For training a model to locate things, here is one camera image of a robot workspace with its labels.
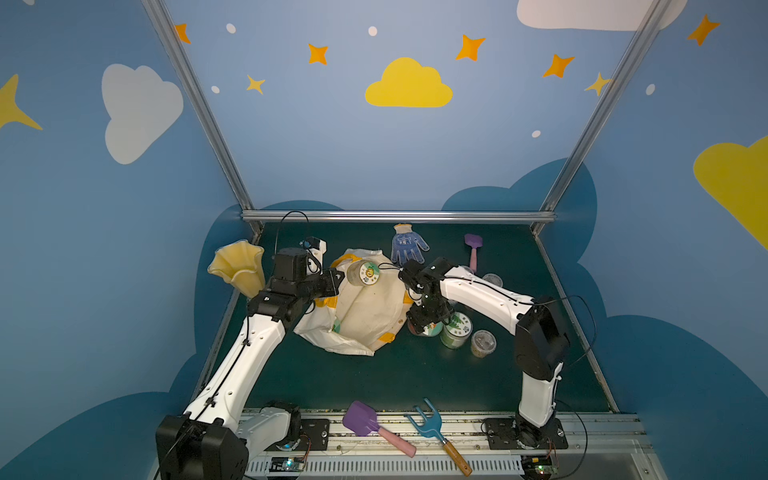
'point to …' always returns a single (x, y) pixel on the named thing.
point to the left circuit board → (286, 464)
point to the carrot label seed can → (430, 330)
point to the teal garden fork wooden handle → (432, 428)
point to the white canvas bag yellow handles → (360, 318)
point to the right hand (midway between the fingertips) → (432, 320)
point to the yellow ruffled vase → (240, 264)
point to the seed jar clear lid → (493, 278)
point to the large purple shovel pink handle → (361, 421)
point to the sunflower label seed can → (362, 273)
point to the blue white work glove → (407, 245)
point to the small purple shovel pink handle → (474, 241)
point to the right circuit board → (538, 467)
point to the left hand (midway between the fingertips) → (349, 272)
